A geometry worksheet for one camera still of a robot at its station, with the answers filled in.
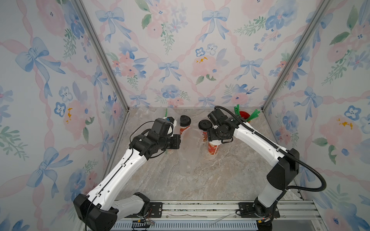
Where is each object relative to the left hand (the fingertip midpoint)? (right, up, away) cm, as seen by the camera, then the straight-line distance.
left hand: (182, 140), depth 72 cm
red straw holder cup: (+41, +14, +26) cm, 51 cm away
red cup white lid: (+18, -5, +11) cm, 22 cm away
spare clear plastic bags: (-33, +15, +38) cm, 52 cm away
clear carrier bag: (+5, -3, +16) cm, 17 cm away
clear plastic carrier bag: (-16, +14, +12) cm, 24 cm away
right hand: (+19, +1, +11) cm, 22 cm away
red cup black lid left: (+2, +10, +17) cm, 20 cm away
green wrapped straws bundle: (+46, +15, +19) cm, 52 cm away
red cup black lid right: (+13, +7, +16) cm, 22 cm away
